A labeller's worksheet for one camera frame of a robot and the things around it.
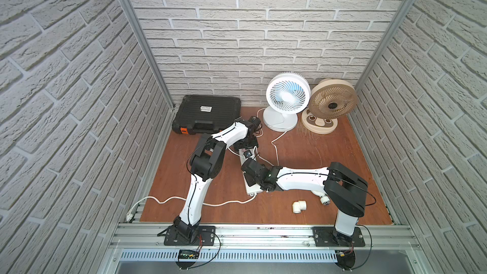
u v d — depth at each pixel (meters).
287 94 0.88
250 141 0.89
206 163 0.58
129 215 0.81
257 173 0.66
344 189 0.48
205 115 1.08
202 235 0.73
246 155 0.78
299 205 0.79
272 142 1.03
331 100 0.90
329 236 0.72
